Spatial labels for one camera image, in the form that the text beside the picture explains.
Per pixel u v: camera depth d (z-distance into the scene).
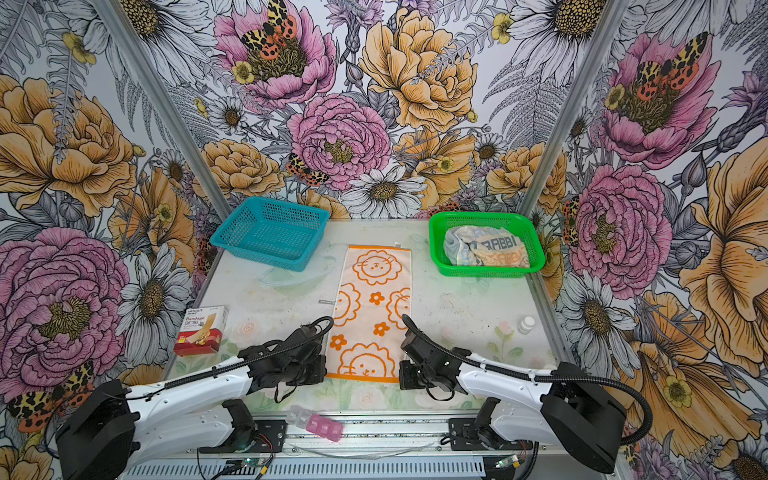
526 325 0.89
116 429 0.41
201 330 0.89
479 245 1.02
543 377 0.47
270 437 0.74
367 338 0.91
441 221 1.12
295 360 0.65
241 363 0.56
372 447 0.74
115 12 0.71
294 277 1.05
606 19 0.73
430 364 0.65
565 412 0.43
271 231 1.21
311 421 0.76
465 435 0.74
